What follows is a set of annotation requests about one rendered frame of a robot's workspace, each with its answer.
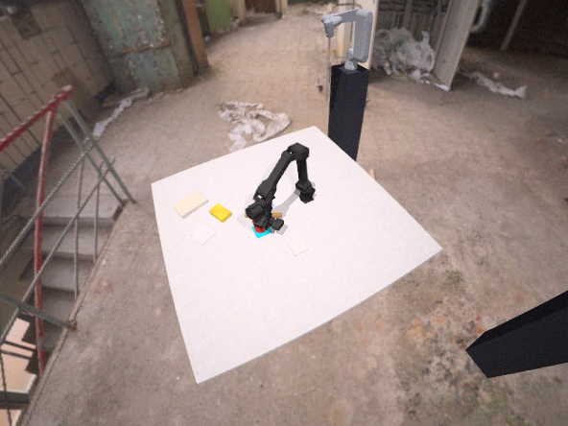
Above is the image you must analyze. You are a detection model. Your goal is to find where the white flat square pad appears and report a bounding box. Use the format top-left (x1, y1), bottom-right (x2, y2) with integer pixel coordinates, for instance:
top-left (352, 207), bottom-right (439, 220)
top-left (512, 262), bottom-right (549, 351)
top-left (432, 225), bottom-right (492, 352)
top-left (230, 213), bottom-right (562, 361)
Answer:
top-left (191, 224), bottom-right (217, 245)

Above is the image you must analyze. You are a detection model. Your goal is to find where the yellow flat block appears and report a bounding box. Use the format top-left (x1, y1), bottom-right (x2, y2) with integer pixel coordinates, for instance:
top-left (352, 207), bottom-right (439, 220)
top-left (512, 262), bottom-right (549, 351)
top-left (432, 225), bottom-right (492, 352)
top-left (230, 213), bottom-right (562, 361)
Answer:
top-left (209, 203), bottom-right (232, 223)

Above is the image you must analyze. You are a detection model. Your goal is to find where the tan wooden flat bar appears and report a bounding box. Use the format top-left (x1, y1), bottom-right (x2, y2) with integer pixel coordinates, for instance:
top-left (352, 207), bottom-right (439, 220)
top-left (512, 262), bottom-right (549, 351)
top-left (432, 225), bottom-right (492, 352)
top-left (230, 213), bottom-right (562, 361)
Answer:
top-left (245, 212), bottom-right (282, 218)

